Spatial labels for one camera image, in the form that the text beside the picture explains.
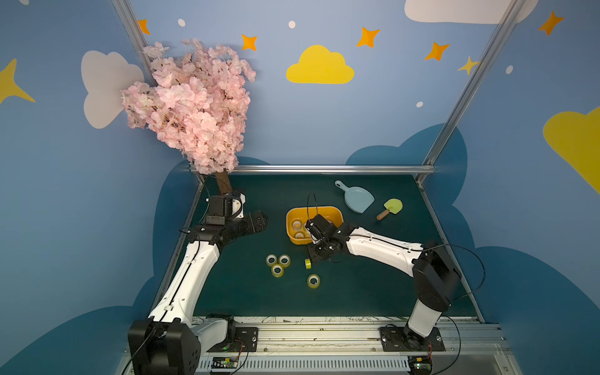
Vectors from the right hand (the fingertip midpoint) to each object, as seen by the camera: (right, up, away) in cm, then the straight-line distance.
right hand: (314, 251), depth 87 cm
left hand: (-20, +13, -6) cm, 25 cm away
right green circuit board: (+33, -33, -14) cm, 49 cm away
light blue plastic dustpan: (+23, +20, +28) cm, 42 cm away
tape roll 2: (-2, -5, +2) cm, 6 cm away
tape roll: (-6, +4, +11) cm, 13 cm away
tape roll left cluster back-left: (-17, -4, +4) cm, 18 cm away
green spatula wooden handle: (+40, +17, +24) cm, 50 cm away
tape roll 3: (0, -11, -1) cm, 11 cm away
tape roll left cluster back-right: (-12, -4, +4) cm, 13 cm away
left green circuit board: (-29, -31, -15) cm, 45 cm away
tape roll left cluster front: (-14, -8, +1) cm, 16 cm away
